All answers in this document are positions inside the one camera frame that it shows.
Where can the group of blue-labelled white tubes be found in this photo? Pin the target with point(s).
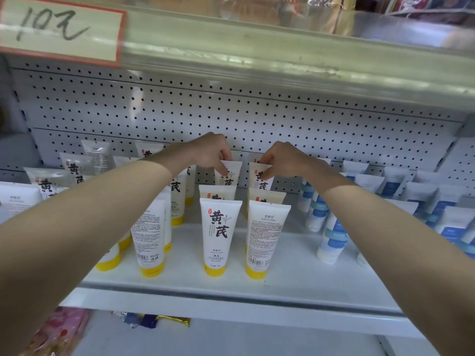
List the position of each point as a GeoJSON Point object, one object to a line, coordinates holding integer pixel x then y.
{"type": "Point", "coordinates": [330, 240]}

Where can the person's right forearm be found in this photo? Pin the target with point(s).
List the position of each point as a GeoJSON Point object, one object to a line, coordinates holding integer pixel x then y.
{"type": "Point", "coordinates": [408, 255]}

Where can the gold snack packet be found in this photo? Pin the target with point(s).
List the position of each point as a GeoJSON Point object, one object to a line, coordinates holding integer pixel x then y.
{"type": "Point", "coordinates": [174, 320]}

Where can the white paper price tag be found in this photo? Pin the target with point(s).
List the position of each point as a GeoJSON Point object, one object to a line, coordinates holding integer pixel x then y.
{"type": "Point", "coordinates": [55, 29]}

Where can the pink snack bag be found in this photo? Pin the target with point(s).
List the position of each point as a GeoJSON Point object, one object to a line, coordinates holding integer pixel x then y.
{"type": "Point", "coordinates": [55, 333]}

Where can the row of yellow cap tubes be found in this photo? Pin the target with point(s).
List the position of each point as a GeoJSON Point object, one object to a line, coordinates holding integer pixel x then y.
{"type": "Point", "coordinates": [219, 233]}

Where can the red shelf label strip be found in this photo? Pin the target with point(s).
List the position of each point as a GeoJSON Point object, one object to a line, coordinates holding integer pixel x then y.
{"type": "Point", "coordinates": [121, 33]}

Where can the person's left hand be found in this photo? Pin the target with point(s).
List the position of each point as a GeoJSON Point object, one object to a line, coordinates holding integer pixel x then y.
{"type": "Point", "coordinates": [211, 151]}

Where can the blue snack packet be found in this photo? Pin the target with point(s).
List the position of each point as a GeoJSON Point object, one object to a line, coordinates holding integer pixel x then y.
{"type": "Point", "coordinates": [148, 321]}

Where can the person's left forearm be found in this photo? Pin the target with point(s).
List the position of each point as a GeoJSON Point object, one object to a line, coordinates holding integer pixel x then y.
{"type": "Point", "coordinates": [55, 248]}

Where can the person's right hand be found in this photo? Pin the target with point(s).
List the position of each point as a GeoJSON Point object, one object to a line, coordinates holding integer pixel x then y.
{"type": "Point", "coordinates": [293, 161]}

